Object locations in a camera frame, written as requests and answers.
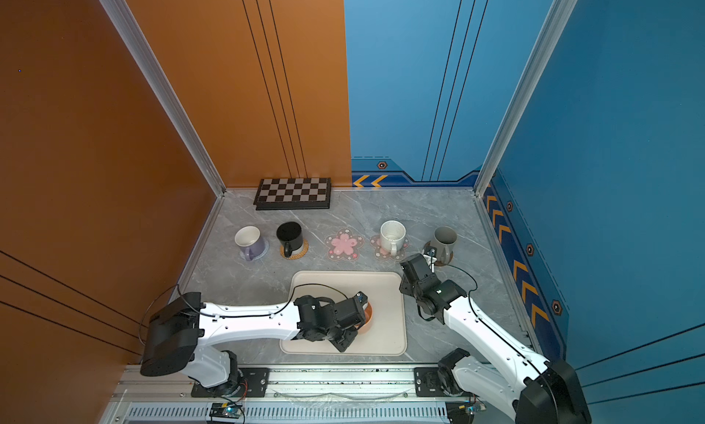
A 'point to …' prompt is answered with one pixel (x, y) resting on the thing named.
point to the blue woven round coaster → (243, 252)
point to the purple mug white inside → (249, 238)
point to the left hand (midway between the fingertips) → (352, 333)
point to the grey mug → (443, 239)
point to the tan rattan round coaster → (296, 254)
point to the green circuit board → (226, 410)
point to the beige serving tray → (386, 292)
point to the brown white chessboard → (299, 193)
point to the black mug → (290, 235)
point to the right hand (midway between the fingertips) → (408, 280)
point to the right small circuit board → (462, 412)
